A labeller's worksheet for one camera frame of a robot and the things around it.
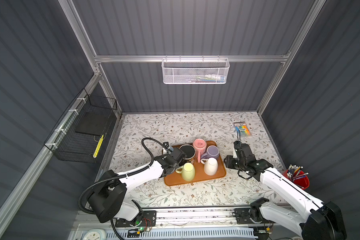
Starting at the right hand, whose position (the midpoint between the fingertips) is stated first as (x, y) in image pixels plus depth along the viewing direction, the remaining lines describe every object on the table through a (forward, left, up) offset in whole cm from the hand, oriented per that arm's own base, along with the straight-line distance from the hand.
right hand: (228, 161), depth 84 cm
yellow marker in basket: (-6, +64, +21) cm, 68 cm away
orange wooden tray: (-7, +31, -8) cm, 32 cm away
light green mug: (-7, +23, +1) cm, 24 cm away
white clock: (-34, +66, -5) cm, 75 cm away
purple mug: (+7, +8, -1) cm, 11 cm away
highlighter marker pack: (+33, -18, -9) cm, 39 cm away
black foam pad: (+10, +70, +24) cm, 74 cm away
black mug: (+6, +22, +1) cm, 22 cm away
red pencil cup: (-10, -33, +2) cm, 34 cm away
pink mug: (+10, +16, +2) cm, 18 cm away
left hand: (+1, +32, -2) cm, 32 cm away
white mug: (-3, +10, 0) cm, 11 cm away
